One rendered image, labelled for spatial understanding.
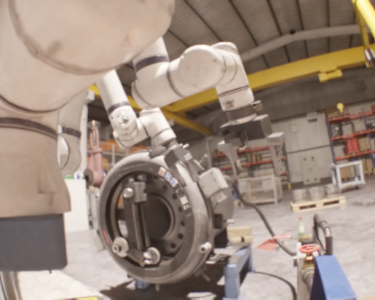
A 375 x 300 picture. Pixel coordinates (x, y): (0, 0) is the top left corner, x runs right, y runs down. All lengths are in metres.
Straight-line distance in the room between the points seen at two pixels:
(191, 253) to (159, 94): 0.78
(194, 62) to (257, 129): 0.23
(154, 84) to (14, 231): 0.39
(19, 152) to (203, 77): 0.33
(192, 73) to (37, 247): 0.37
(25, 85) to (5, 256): 0.17
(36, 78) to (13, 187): 0.12
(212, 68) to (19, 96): 0.32
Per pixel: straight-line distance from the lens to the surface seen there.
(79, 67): 0.18
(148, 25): 0.18
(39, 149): 0.30
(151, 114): 0.90
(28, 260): 0.26
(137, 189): 1.11
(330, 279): 0.34
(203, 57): 0.42
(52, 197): 0.28
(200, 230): 1.03
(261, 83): 12.63
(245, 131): 0.56
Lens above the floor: 0.74
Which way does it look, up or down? 11 degrees up
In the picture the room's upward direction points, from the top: 6 degrees counter-clockwise
